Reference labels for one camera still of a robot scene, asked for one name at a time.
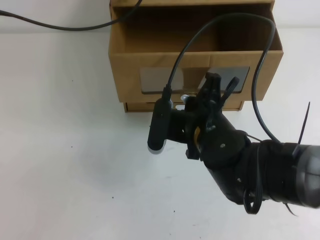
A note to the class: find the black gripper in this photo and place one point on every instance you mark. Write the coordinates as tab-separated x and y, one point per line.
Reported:
210	137

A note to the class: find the white drawer handle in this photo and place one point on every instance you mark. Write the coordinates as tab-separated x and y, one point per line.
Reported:
184	98
180	107

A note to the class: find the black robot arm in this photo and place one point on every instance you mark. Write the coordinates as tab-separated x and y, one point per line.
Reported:
246	172

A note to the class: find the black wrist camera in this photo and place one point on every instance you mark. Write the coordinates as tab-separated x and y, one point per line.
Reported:
159	126

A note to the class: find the black cable tie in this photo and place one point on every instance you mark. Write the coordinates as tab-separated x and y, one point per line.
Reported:
303	125

